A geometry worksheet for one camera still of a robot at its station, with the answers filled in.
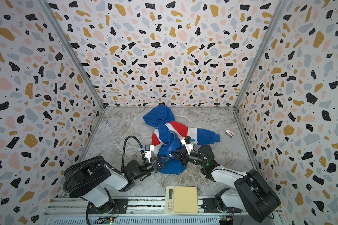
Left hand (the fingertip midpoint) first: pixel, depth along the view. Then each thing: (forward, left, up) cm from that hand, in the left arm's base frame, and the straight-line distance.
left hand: (169, 158), depth 73 cm
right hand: (+3, -1, 0) cm, 4 cm away
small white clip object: (+26, -43, -16) cm, 53 cm away
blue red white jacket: (+16, +2, -6) cm, 17 cm away
